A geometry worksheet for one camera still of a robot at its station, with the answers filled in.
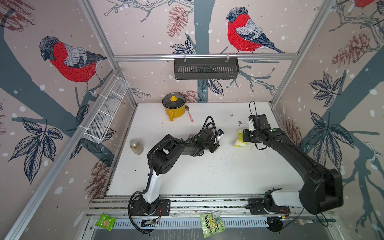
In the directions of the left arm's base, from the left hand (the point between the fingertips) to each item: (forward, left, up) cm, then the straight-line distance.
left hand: (220, 139), depth 96 cm
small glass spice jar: (-8, +52, +4) cm, 53 cm away
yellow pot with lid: (+27, +33, +6) cm, 43 cm away
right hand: (-2, -13, +10) cm, 16 cm away
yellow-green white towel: (-7, -10, +8) cm, 15 cm away
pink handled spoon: (+30, +24, -3) cm, 38 cm away
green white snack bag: (-45, +9, -2) cm, 45 cm away
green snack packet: (-44, +59, -2) cm, 74 cm away
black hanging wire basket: (+44, +9, +25) cm, 51 cm away
